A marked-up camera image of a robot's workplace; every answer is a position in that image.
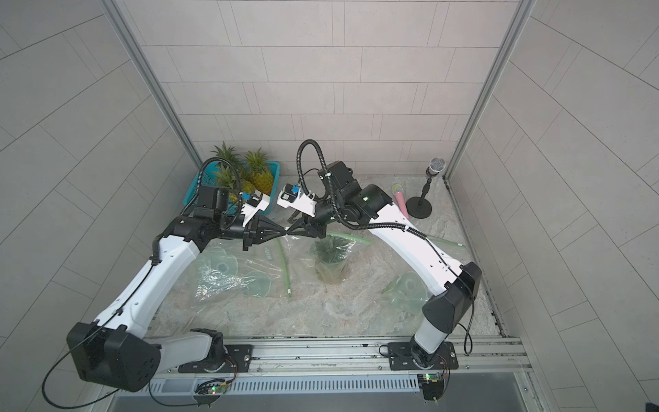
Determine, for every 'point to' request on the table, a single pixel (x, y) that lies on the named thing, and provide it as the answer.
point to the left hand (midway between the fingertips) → (285, 231)
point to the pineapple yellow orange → (259, 172)
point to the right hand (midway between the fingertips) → (293, 224)
